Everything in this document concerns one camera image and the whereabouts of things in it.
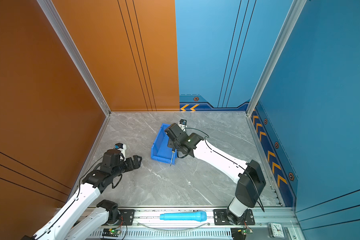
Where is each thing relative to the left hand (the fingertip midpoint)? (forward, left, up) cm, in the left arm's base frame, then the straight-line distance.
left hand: (135, 158), depth 81 cm
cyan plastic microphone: (-26, -35, -8) cm, 44 cm away
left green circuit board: (-32, +9, -14) cm, 36 cm away
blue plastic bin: (+12, -10, -13) cm, 20 cm away
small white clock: (-31, -70, -9) cm, 77 cm away
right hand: (+7, -20, +7) cm, 22 cm away
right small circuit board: (-31, -56, -11) cm, 65 cm away
